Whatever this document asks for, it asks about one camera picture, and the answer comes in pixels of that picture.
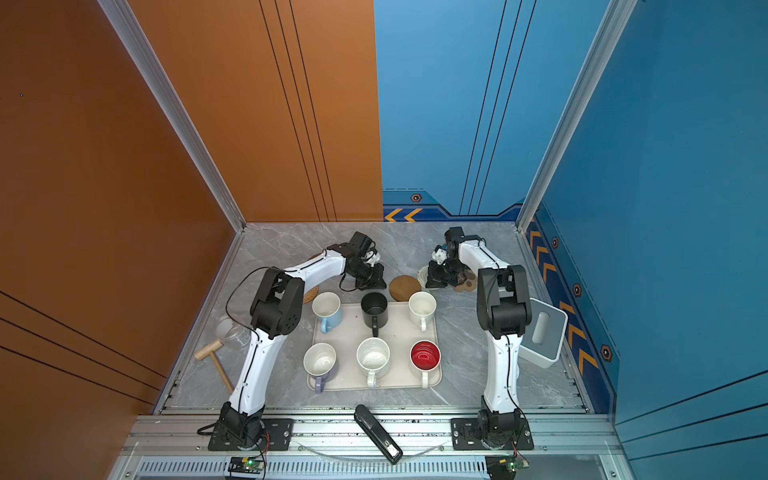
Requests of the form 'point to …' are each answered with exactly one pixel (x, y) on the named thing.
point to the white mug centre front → (373, 357)
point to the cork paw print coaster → (467, 280)
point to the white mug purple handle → (318, 360)
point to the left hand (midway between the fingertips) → (389, 283)
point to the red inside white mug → (425, 356)
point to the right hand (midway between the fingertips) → (427, 284)
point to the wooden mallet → (211, 348)
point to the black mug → (374, 308)
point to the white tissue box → (542, 341)
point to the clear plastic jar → (232, 334)
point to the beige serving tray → (398, 332)
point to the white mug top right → (422, 306)
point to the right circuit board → (503, 467)
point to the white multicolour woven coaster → (422, 275)
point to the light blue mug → (327, 306)
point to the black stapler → (366, 419)
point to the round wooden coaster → (402, 286)
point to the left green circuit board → (251, 465)
